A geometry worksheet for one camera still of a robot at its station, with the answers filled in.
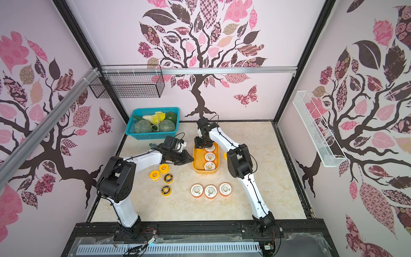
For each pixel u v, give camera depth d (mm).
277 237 722
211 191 854
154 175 915
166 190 864
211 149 1004
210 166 947
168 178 912
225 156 986
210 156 983
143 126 1010
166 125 1035
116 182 494
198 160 977
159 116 1148
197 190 856
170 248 698
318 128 723
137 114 1160
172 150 797
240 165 624
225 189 862
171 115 1108
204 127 789
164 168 942
